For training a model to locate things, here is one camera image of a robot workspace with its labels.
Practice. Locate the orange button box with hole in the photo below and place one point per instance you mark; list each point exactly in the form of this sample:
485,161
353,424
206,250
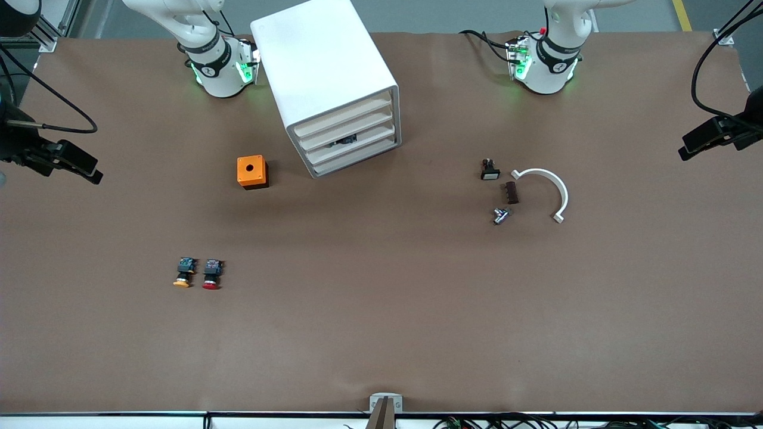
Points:
243,176

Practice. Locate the aluminium frame profile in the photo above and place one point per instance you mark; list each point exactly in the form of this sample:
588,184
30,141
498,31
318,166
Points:
47,39

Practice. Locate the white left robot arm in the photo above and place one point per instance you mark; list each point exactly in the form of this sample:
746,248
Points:
551,71

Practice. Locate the brown table cover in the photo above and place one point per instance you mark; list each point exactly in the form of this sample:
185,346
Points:
381,310

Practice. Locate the white plastic drawer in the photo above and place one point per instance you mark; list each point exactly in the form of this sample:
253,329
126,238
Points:
343,117
357,145
357,159
349,129

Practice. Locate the aluminium frame strut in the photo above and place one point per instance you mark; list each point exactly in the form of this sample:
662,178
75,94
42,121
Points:
724,39

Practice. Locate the white drawer cabinet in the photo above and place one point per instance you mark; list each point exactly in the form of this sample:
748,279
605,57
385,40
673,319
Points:
322,59

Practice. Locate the yellow push button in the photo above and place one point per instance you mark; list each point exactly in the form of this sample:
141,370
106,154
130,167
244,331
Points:
186,265

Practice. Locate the red push button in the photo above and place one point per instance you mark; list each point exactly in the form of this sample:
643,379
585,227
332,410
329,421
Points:
212,268

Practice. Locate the green push button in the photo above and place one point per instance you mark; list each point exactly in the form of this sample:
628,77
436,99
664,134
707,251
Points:
346,141

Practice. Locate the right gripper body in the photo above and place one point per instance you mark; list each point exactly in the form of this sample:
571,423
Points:
13,142

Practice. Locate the white square push button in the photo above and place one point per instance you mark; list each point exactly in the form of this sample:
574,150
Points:
490,174

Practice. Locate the grey metal bracket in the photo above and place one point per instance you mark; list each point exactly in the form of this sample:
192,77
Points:
377,405

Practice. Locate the brown rectangular block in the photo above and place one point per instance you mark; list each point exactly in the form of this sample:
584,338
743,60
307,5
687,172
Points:
512,193

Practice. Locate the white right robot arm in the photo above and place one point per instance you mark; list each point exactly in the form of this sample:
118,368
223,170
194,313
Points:
220,71

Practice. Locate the silver metal fitting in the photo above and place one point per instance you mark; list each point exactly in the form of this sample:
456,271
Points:
501,216

